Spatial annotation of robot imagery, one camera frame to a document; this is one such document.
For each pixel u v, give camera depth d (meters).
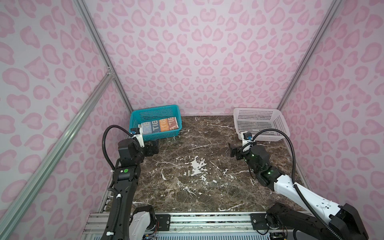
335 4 0.69
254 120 1.14
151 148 0.67
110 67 0.90
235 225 0.73
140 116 1.14
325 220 0.40
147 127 1.07
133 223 0.57
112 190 0.47
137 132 0.64
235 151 0.71
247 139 0.66
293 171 0.55
